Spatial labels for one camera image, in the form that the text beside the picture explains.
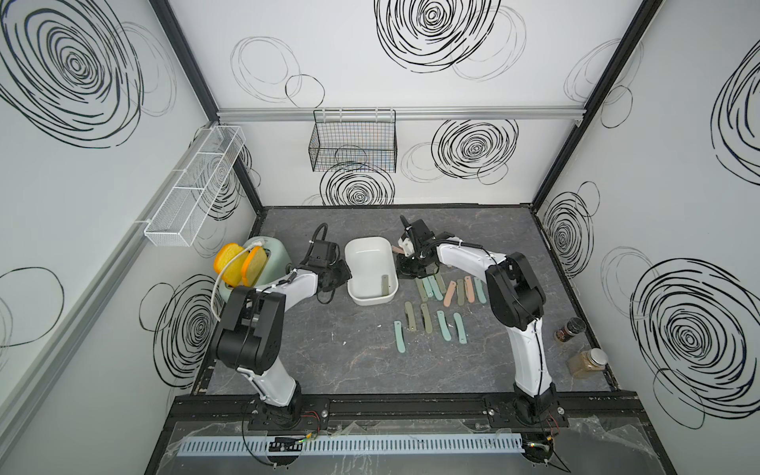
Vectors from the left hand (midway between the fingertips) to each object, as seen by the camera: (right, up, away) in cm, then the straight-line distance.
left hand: (348, 274), depth 96 cm
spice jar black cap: (+63, -12, -17) cm, 66 cm away
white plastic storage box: (+7, +4, +7) cm, 11 cm away
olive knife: (+25, -13, -6) cm, 29 cm away
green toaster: (-19, +5, -11) cm, 23 cm away
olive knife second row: (+37, -6, +1) cm, 37 cm away
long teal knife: (+30, -15, -7) cm, 34 cm away
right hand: (+15, 0, 0) cm, 15 cm away
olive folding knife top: (+31, -3, +3) cm, 31 cm away
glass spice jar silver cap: (+63, -19, -22) cm, 70 cm away
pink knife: (+33, -7, 0) cm, 34 cm away
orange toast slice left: (-30, +2, -16) cm, 34 cm away
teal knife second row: (+29, -5, +1) cm, 29 cm away
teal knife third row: (+35, -15, -7) cm, 39 cm away
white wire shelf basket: (-39, +21, -21) cm, 49 cm away
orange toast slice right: (-23, +5, -18) cm, 30 cm away
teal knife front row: (+17, -19, -11) cm, 28 cm away
